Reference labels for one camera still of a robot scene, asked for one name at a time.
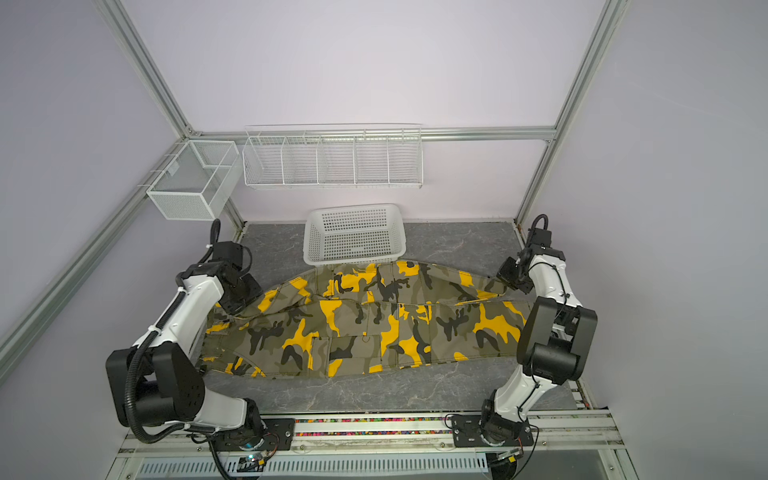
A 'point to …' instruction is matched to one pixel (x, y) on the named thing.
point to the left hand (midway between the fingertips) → (255, 301)
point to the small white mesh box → (199, 181)
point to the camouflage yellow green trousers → (352, 317)
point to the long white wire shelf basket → (342, 156)
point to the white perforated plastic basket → (354, 235)
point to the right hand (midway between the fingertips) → (508, 282)
